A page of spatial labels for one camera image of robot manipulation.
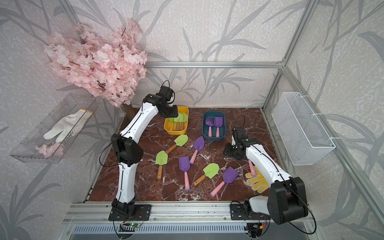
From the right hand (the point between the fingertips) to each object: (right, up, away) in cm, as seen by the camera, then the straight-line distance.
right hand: (225, 152), depth 85 cm
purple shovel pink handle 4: (-8, +17, +23) cm, 30 cm away
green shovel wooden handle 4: (-29, +4, +16) cm, 34 cm away
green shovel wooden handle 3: (-39, -6, +6) cm, 40 cm away
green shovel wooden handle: (-27, +18, +26) cm, 41 cm away
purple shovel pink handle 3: (-2, +17, +24) cm, 30 cm away
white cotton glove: (-75, +16, -18) cm, 78 cm away
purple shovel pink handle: (-16, +2, +14) cm, 21 cm away
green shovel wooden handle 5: (-9, -12, +3) cm, 15 cm away
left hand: (-30, +22, +6) cm, 38 cm away
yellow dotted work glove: (+18, -17, -1) cm, 25 cm away
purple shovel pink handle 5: (+2, -13, 0) cm, 14 cm away
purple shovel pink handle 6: (+16, -10, +1) cm, 19 cm away
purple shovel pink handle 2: (-24, -8, +4) cm, 26 cm away
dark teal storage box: (+1, +11, +20) cm, 23 cm away
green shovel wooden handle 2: (-31, +19, +27) cm, 45 cm away
